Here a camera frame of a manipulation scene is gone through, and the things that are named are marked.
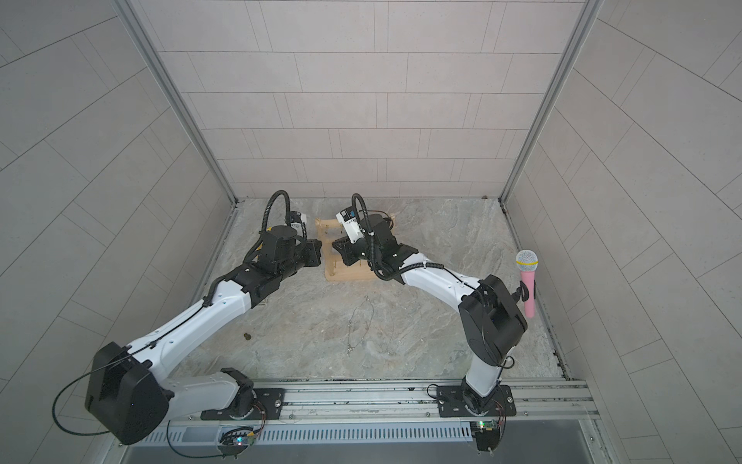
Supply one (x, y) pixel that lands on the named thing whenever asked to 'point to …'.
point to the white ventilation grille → (320, 433)
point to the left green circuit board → (235, 442)
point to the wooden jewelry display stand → (336, 269)
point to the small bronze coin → (247, 336)
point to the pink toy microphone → (527, 262)
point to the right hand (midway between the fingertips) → (335, 244)
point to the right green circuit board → (487, 434)
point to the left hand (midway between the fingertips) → (328, 240)
